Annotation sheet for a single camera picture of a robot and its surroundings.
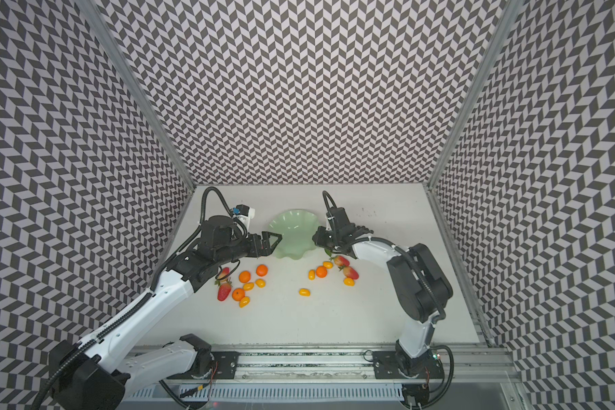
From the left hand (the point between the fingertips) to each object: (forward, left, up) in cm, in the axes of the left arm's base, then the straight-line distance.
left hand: (271, 240), depth 76 cm
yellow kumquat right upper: (+2, -18, -21) cm, 27 cm away
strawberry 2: (-1, -25, -20) cm, 33 cm away
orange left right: (0, +7, -19) cm, 20 cm away
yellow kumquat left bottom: (-12, +11, -20) cm, 25 cm away
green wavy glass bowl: (+18, -5, -18) cm, 25 cm away
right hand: (+8, -12, -14) cm, 21 cm away
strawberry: (+3, -23, -21) cm, 31 cm away
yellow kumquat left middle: (-7, +10, -19) cm, 23 cm away
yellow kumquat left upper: (-5, +6, -20) cm, 22 cm away
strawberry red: (-8, +18, -17) cm, 26 cm away
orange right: (-1, -15, -19) cm, 24 cm away
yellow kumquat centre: (-8, -9, -21) cm, 24 cm away
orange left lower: (-9, +13, -19) cm, 25 cm away
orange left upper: (-4, +12, -18) cm, 22 cm away
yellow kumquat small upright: (-2, -12, -20) cm, 23 cm away
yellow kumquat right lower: (-5, -25, -20) cm, 32 cm away
